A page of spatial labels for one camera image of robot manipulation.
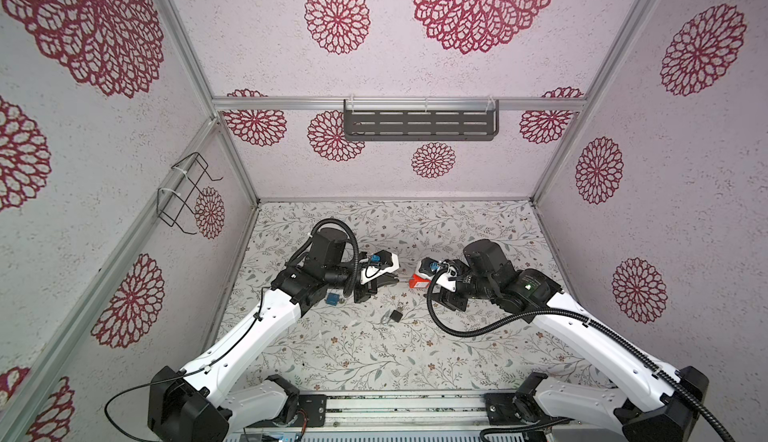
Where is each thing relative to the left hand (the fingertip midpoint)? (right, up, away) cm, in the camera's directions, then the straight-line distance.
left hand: (391, 280), depth 71 cm
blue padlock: (-18, -10, +22) cm, 30 cm away
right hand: (+10, +1, +1) cm, 10 cm away
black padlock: (+2, -14, +19) cm, 24 cm away
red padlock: (+6, 0, -3) cm, 7 cm away
